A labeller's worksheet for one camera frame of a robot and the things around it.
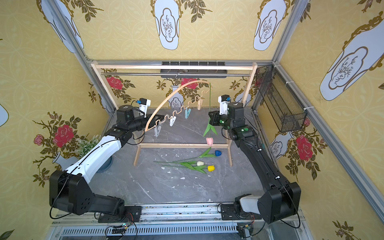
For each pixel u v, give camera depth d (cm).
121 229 72
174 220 73
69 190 41
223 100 67
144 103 70
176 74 56
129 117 62
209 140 76
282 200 39
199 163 89
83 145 78
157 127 68
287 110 84
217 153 93
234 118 57
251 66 54
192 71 92
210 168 88
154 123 65
